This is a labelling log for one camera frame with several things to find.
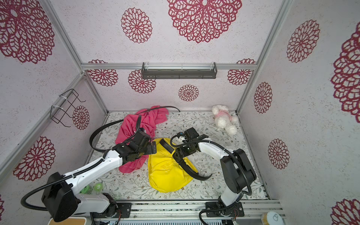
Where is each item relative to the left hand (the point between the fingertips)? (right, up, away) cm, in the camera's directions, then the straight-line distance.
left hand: (149, 147), depth 83 cm
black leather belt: (-39, -4, +15) cm, 41 cm away
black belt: (+21, -13, -2) cm, 25 cm away
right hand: (+18, -4, +6) cm, 19 cm away
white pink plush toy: (+47, +17, +11) cm, 52 cm away
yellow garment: (+11, -15, -5) cm, 19 cm away
